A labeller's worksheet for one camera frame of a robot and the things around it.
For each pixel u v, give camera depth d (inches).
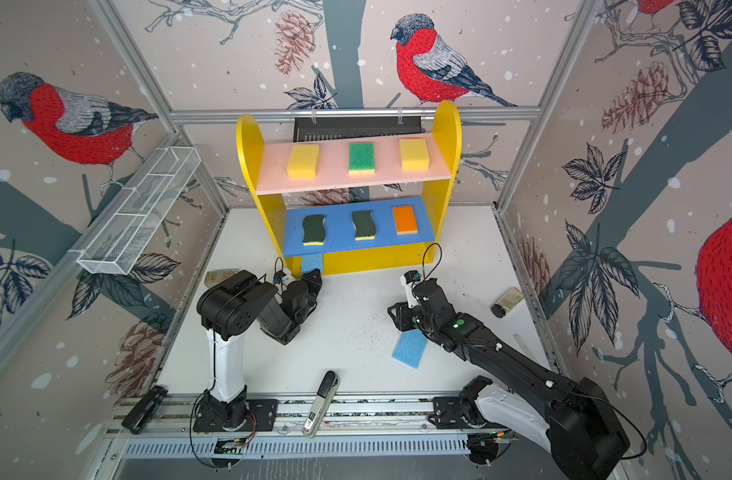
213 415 26.5
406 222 37.6
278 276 35.3
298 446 27.6
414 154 29.8
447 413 28.8
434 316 24.4
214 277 37.4
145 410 28.6
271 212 30.6
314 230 36.7
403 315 28.1
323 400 28.7
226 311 20.7
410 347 32.9
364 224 37.6
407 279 29.4
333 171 28.9
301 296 30.6
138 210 30.7
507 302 35.3
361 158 29.3
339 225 37.8
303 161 29.4
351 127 37.7
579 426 15.4
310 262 39.7
